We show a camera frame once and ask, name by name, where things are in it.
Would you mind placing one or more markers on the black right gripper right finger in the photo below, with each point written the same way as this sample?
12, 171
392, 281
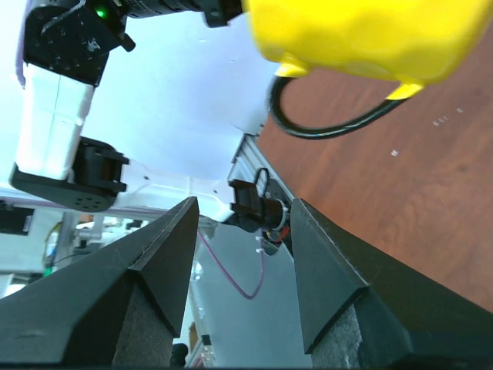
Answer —
361, 307

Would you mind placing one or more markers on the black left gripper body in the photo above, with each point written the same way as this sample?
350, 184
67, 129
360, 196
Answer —
216, 13

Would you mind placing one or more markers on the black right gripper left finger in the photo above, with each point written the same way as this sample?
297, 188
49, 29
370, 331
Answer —
120, 305

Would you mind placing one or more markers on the yellow enamel mug black handle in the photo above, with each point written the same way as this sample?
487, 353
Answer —
414, 43

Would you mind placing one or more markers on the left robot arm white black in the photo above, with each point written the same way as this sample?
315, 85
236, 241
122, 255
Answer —
63, 48

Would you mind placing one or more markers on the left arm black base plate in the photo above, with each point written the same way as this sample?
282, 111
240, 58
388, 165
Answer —
275, 232

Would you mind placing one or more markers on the aluminium frame rail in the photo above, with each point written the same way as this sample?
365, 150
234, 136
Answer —
250, 165

